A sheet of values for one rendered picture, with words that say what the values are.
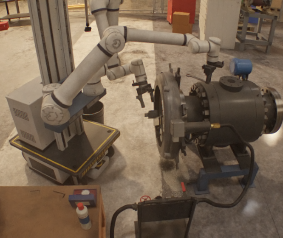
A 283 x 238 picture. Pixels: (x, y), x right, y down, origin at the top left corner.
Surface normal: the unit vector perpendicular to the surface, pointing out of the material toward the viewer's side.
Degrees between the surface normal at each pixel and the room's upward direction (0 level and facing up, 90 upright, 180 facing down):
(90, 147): 0
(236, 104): 42
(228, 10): 90
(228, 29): 90
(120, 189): 0
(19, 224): 0
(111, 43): 86
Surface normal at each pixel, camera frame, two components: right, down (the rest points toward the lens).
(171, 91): 0.03, -0.45
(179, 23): -0.29, 0.55
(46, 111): 0.08, 0.57
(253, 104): 0.06, -0.22
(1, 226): 0.00, -0.82
